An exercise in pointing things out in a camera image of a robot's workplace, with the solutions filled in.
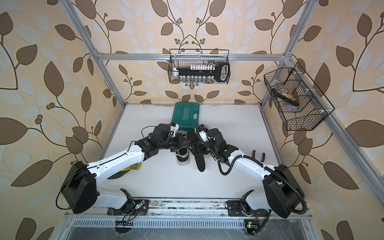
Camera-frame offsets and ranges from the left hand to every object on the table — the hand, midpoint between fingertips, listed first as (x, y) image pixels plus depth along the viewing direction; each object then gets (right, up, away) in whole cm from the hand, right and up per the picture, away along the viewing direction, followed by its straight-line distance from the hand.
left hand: (189, 139), depth 77 cm
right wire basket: (+55, +16, -3) cm, 57 cm away
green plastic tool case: (-4, +14, +31) cm, 34 cm away
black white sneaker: (-4, -10, +8) cm, 14 cm away
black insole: (+1, +1, +3) cm, 3 cm away
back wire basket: (-9, +34, +8) cm, 36 cm away
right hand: (+2, -3, +6) cm, 7 cm away
